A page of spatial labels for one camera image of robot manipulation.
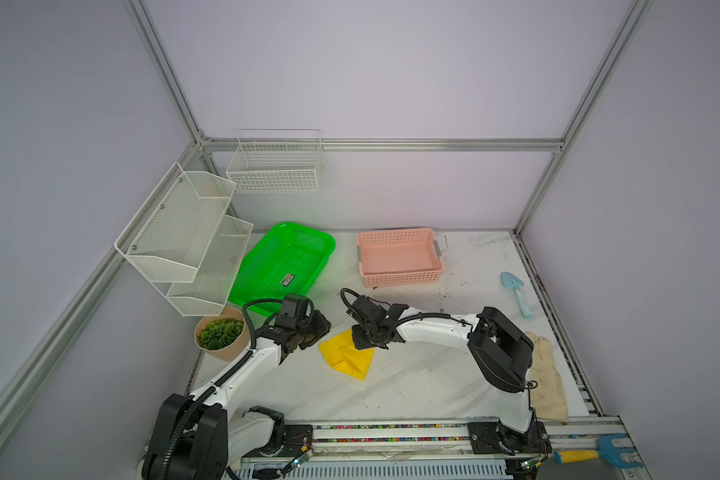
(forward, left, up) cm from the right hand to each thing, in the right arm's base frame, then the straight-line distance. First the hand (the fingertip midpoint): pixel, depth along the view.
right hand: (354, 340), depth 88 cm
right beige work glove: (-15, -54, -4) cm, 56 cm away
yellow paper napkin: (-4, +4, -1) cm, 5 cm away
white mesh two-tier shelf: (+21, +51, +20) cm, 58 cm away
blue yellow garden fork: (-26, -64, -4) cm, 69 cm away
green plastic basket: (+32, +29, -2) cm, 43 cm away
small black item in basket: (+23, +25, -1) cm, 35 cm away
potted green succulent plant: (-3, +35, +9) cm, 36 cm away
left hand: (+2, +7, +5) cm, 9 cm away
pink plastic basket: (+35, -15, -2) cm, 38 cm away
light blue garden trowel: (+24, -54, -2) cm, 59 cm away
